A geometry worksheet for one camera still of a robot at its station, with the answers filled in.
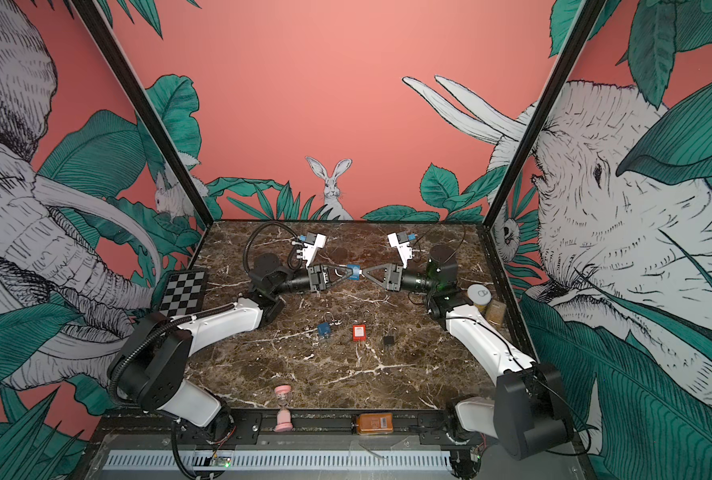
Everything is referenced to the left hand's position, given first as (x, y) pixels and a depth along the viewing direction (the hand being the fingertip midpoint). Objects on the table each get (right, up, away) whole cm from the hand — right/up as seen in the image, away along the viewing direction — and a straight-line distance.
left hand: (351, 274), depth 69 cm
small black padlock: (+10, -22, +21) cm, 33 cm away
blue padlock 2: (+1, +1, +2) cm, 3 cm away
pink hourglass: (-17, -38, +3) cm, 41 cm away
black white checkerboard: (-56, -8, +26) cm, 62 cm away
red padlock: (+1, -20, +21) cm, 29 cm away
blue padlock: (-10, -19, +21) cm, 30 cm away
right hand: (+3, -1, 0) cm, 3 cm away
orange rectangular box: (+6, -37, +3) cm, 37 cm away
